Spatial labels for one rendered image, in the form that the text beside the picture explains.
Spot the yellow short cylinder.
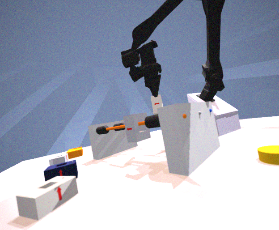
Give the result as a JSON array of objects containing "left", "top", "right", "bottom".
[{"left": 257, "top": 145, "right": 279, "bottom": 165}]

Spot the orange rectangular block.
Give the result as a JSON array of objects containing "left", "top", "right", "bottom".
[{"left": 66, "top": 147, "right": 83, "bottom": 159}]

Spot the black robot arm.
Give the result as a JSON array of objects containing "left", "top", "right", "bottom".
[{"left": 121, "top": 0, "right": 225, "bottom": 102}]

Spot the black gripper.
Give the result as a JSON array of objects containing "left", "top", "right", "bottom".
[{"left": 141, "top": 56, "right": 162, "bottom": 97}]

